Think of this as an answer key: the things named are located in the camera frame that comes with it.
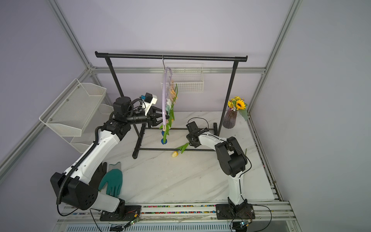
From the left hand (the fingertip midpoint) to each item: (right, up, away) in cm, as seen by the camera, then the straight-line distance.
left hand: (166, 116), depth 67 cm
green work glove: (-34, -35, +15) cm, 51 cm away
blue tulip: (-4, -14, +17) cm, 22 cm away
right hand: (+12, -15, +34) cm, 39 cm away
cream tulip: (+6, -20, +28) cm, 35 cm away
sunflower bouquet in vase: (+40, +9, +23) cm, 47 cm away
